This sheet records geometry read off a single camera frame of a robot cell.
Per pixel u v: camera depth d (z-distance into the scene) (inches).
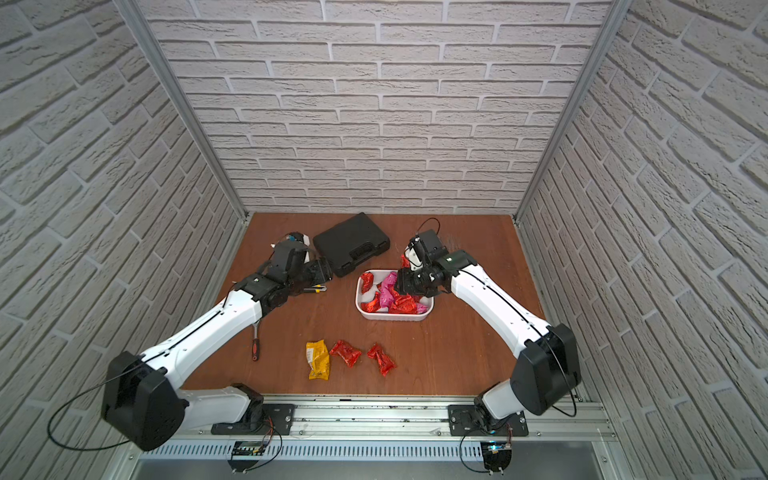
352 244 40.9
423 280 26.3
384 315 35.3
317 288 37.4
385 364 31.4
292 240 28.5
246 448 28.6
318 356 31.2
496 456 27.6
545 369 16.3
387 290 36.2
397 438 28.5
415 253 26.3
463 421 28.9
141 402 15.6
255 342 33.6
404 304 34.4
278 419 28.8
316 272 28.6
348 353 32.5
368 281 37.1
